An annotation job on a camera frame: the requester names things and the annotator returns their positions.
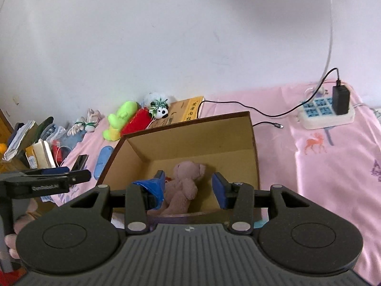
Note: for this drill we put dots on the yellow brown book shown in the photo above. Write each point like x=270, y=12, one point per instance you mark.
x=179, y=111

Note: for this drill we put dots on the black smartphone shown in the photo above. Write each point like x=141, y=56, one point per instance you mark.
x=80, y=162

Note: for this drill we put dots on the white paper bag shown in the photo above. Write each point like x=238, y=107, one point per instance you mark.
x=39, y=155

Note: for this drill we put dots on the black power adapter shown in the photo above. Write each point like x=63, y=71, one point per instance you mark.
x=340, y=100

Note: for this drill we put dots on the red plush cushion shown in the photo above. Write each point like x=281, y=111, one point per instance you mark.
x=140, y=121

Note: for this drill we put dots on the green yellow plush toy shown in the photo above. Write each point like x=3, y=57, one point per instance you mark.
x=118, y=120

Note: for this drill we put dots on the white power strip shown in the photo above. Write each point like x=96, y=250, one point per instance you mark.
x=319, y=114

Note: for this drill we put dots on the pink teddy bear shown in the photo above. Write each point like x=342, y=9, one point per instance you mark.
x=181, y=190

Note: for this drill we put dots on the brown cardboard box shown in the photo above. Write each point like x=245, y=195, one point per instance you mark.
x=223, y=143

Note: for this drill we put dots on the panda plush toy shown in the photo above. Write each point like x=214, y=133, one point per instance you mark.
x=157, y=104

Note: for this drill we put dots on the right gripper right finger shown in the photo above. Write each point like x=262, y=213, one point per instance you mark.
x=238, y=198

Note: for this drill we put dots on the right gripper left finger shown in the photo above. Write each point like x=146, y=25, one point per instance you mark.
x=140, y=197

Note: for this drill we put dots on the blue glasses case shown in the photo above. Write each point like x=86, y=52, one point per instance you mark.
x=103, y=158

